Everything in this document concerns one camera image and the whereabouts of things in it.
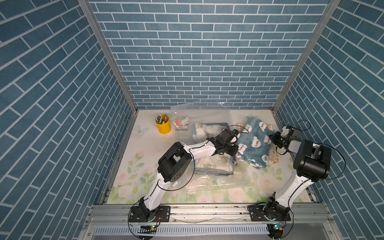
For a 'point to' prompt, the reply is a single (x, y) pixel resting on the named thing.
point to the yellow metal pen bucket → (163, 123)
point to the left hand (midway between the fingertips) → (241, 152)
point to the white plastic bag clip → (185, 121)
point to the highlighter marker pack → (179, 127)
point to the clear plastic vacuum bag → (192, 122)
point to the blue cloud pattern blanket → (254, 142)
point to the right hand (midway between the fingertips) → (272, 135)
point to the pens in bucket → (161, 118)
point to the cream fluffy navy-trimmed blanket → (217, 163)
